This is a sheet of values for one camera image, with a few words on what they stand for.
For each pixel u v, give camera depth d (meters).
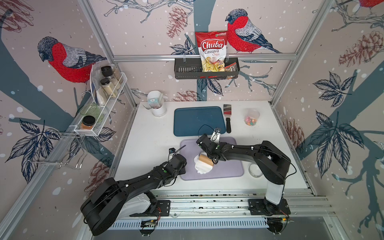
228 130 1.04
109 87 0.76
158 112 1.12
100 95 0.70
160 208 0.73
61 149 0.56
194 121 1.09
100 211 0.41
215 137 0.80
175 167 0.67
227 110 1.21
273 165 0.48
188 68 1.07
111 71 0.83
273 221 0.70
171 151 0.79
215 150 0.68
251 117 1.04
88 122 0.60
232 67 0.86
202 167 0.87
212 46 0.80
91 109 0.70
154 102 1.06
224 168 0.86
